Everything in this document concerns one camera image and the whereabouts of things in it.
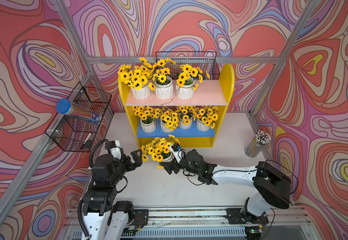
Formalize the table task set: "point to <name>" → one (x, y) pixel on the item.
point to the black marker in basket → (88, 136)
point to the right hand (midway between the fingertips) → (166, 160)
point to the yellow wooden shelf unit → (193, 122)
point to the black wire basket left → (71, 133)
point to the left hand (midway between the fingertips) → (135, 153)
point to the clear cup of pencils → (255, 146)
